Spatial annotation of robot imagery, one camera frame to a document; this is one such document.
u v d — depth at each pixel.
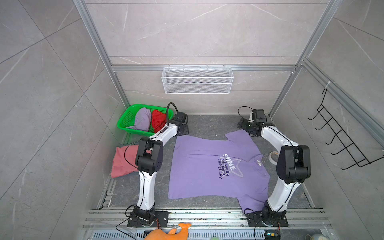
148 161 0.56
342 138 0.67
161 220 0.73
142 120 1.10
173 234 0.67
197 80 1.00
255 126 0.76
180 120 0.81
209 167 0.93
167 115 1.13
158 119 1.09
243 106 0.85
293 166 0.51
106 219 0.75
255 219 0.73
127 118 1.11
